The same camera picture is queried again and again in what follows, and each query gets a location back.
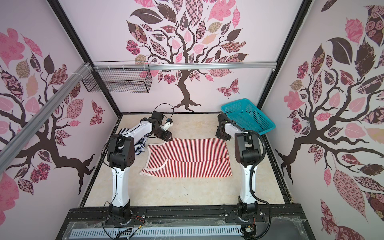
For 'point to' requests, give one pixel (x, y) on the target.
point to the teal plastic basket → (247, 114)
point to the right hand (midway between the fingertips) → (222, 134)
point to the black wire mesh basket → (133, 76)
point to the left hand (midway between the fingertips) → (168, 138)
